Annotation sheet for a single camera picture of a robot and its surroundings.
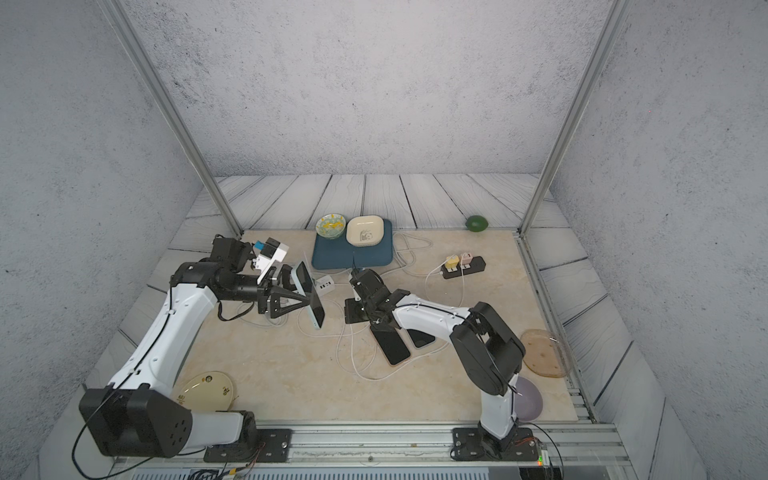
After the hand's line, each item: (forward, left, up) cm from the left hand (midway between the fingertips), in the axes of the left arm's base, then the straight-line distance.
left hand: (311, 293), depth 66 cm
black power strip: (+30, -49, -28) cm, 63 cm away
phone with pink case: (+2, -17, -29) cm, 34 cm away
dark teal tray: (+37, +2, -29) cm, 47 cm away
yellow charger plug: (+29, -39, -24) cm, 54 cm away
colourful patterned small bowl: (+50, +6, -26) cm, 56 cm away
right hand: (+7, -4, -21) cm, 23 cm away
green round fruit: (+49, -52, -26) cm, 75 cm away
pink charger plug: (+29, -44, -23) cm, 58 cm away
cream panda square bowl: (+47, -8, -27) cm, 55 cm away
